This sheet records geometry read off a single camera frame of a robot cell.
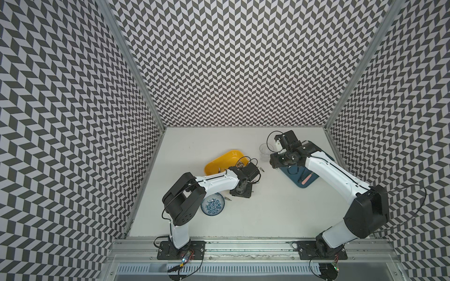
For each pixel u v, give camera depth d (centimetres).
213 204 85
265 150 70
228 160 94
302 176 93
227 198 88
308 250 74
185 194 53
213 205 85
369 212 42
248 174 70
